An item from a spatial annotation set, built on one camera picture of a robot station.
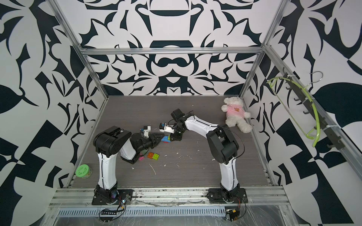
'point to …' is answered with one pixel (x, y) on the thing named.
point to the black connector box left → (107, 219)
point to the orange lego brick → (150, 155)
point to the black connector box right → (233, 213)
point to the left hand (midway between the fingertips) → (163, 133)
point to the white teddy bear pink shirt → (235, 115)
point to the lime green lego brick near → (155, 156)
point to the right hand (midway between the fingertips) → (172, 133)
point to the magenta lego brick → (141, 157)
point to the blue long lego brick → (165, 139)
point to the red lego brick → (165, 142)
